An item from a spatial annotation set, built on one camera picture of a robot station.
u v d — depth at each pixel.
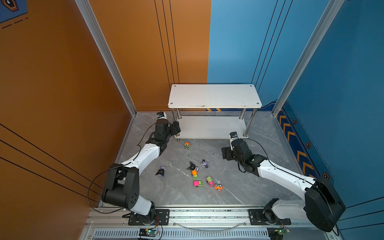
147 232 0.71
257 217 0.72
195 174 0.85
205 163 0.89
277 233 0.71
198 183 0.82
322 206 0.43
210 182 0.83
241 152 0.63
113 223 0.74
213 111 1.24
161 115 0.77
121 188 0.44
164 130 0.70
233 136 0.74
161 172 0.87
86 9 0.70
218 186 0.81
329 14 0.71
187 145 0.97
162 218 0.74
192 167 0.89
